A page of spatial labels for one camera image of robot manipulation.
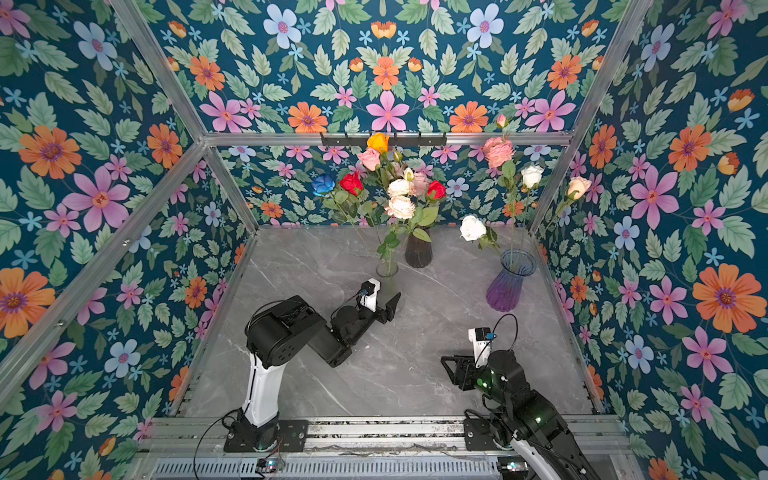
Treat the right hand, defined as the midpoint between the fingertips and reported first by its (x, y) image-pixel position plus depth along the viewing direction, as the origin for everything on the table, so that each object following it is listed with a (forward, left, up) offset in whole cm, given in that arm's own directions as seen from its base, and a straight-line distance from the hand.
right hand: (446, 360), depth 76 cm
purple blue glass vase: (+21, -20, -2) cm, 29 cm away
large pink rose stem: (+44, +6, +23) cm, 50 cm away
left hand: (+23, +14, +2) cm, 27 cm away
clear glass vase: (+25, +16, +8) cm, 30 cm away
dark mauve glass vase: (+40, +6, -4) cm, 41 cm away
